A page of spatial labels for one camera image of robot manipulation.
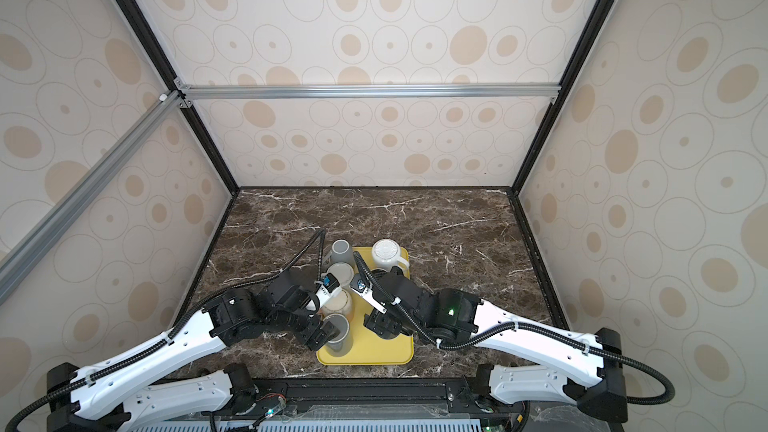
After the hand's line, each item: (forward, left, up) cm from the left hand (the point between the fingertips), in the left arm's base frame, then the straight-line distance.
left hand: (334, 322), depth 70 cm
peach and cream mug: (+7, 0, -6) cm, 10 cm away
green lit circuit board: (-15, +13, -14) cm, 24 cm away
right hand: (+5, -10, +4) cm, 12 cm away
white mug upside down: (+18, +1, -9) cm, 20 cm away
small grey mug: (+22, +2, -5) cm, 23 cm away
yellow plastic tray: (+28, -18, -16) cm, 37 cm away
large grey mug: (-2, 0, -11) cm, 11 cm away
